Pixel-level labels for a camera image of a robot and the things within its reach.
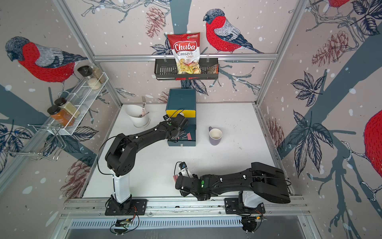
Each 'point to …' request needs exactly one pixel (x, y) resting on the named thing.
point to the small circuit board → (125, 222)
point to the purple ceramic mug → (215, 135)
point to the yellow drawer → (187, 113)
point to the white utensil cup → (135, 112)
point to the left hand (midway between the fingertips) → (180, 128)
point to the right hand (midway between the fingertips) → (182, 184)
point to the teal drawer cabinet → (182, 99)
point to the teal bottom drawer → (186, 138)
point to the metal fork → (143, 98)
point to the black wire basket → (165, 69)
